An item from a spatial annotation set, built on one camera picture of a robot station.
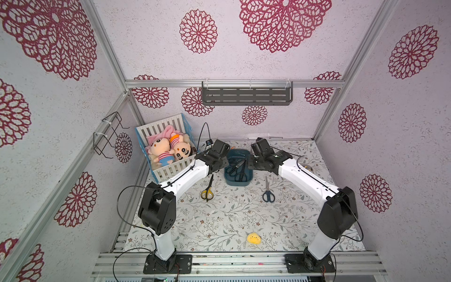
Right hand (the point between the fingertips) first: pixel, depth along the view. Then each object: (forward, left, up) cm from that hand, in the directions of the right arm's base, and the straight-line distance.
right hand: (254, 162), depth 87 cm
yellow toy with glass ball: (+5, -31, -11) cm, 33 cm away
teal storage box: (+5, +8, -16) cm, 19 cm away
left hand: (+1, +17, -1) cm, 17 cm away
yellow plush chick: (-32, +1, -15) cm, 35 cm away
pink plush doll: (+11, +52, -1) cm, 53 cm away
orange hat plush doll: (+13, +40, -2) cm, 42 cm away
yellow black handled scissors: (-10, +24, -16) cm, 31 cm away
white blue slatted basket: (+32, +45, 0) cm, 55 cm away
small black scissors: (+3, +6, -17) cm, 18 cm away
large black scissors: (+6, +11, -16) cm, 20 cm away
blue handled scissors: (-9, -8, -17) cm, 21 cm away
